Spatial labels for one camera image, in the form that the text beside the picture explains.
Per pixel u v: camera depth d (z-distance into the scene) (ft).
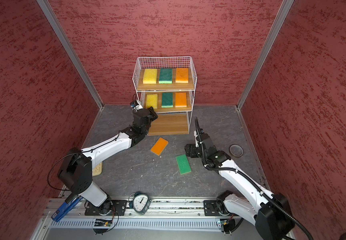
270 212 1.26
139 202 2.38
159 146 3.19
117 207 2.45
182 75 2.50
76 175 1.46
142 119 2.07
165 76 2.48
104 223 2.34
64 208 2.36
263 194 1.38
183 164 2.87
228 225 2.33
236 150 3.12
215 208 2.43
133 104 2.43
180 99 2.88
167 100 2.89
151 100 2.89
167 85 2.43
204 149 1.96
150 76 2.48
